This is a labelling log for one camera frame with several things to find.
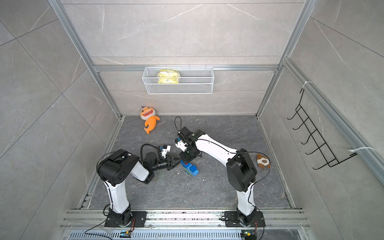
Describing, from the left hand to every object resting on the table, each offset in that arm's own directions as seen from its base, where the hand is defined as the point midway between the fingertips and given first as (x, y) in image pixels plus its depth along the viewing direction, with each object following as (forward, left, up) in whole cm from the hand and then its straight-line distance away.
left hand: (184, 158), depth 86 cm
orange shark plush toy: (+38, +28, -1) cm, 48 cm away
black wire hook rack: (-2, -62, +24) cm, 66 cm away
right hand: (-1, -2, 0) cm, 2 cm away
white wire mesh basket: (+48, -6, +21) cm, 53 cm away
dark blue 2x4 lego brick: (-6, -3, -1) cm, 7 cm away
